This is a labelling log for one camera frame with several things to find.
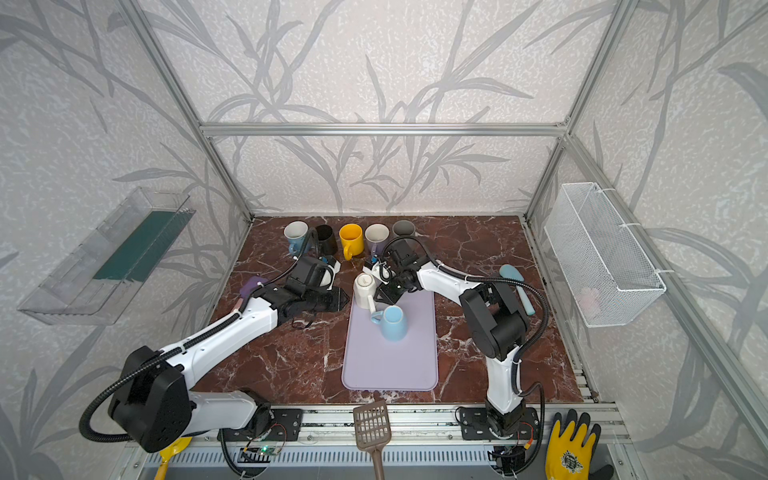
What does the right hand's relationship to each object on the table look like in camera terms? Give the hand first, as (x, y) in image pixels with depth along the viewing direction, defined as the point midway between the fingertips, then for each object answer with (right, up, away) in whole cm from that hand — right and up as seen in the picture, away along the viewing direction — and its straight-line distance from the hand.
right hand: (379, 285), depth 93 cm
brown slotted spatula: (0, -32, -21) cm, 38 cm away
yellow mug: (-10, +14, +9) cm, 20 cm away
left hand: (-7, 0, -9) cm, 11 cm away
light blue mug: (+5, -9, -10) cm, 14 cm away
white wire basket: (+51, +7, -31) cm, 60 cm away
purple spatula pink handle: (-44, -1, +9) cm, 45 cm away
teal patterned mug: (-31, +18, +14) cm, 39 cm away
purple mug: (-2, +16, +17) cm, 24 cm away
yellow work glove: (+46, -36, -26) cm, 64 cm away
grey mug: (+8, +19, +11) cm, 23 cm away
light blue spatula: (+45, +3, +13) cm, 47 cm away
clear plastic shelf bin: (-59, +5, -29) cm, 66 cm away
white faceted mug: (-4, 0, -4) cm, 6 cm away
